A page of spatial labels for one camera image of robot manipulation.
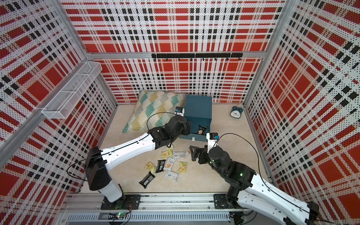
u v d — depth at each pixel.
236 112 1.08
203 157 0.59
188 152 0.91
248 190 0.46
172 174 0.82
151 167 0.84
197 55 0.89
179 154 0.91
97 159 0.47
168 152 0.91
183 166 0.84
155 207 0.74
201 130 0.84
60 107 0.69
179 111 0.68
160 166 0.86
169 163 0.86
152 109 0.96
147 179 0.80
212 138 0.59
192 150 0.65
